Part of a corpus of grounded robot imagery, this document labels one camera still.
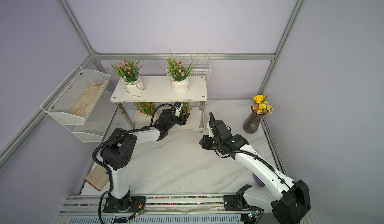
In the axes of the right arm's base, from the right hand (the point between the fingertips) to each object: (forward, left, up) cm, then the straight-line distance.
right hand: (202, 144), depth 78 cm
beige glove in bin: (+15, +62, +16) cm, 65 cm away
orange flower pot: (+21, +32, +7) cm, 39 cm away
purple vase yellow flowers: (+19, -34, +8) cm, 40 cm away
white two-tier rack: (+23, +23, +19) cm, 38 cm away
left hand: (+26, +12, -3) cm, 28 cm away
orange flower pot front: (+22, +10, +5) cm, 24 cm away
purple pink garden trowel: (-14, -31, -17) cm, 38 cm away
